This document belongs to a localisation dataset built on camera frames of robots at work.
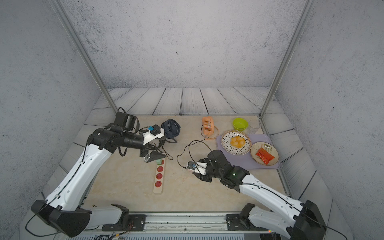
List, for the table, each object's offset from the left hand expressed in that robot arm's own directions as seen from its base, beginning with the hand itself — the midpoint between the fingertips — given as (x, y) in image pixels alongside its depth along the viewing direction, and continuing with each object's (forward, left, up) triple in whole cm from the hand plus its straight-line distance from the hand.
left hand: (165, 145), depth 67 cm
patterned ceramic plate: (+19, -34, -30) cm, 49 cm away
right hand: (-3, -14, -14) cm, 20 cm away
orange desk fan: (+26, -23, -23) cm, 42 cm away
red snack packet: (+9, -57, -27) cm, 63 cm away
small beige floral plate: (+16, -61, -28) cm, 69 cm away
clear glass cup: (+34, -56, -27) cm, 72 cm away
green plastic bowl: (+37, -47, -28) cm, 66 cm away
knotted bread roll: (+20, -42, -27) cm, 53 cm away
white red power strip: (-8, +8, -29) cm, 31 cm away
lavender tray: (+7, -44, -29) cm, 53 cm away
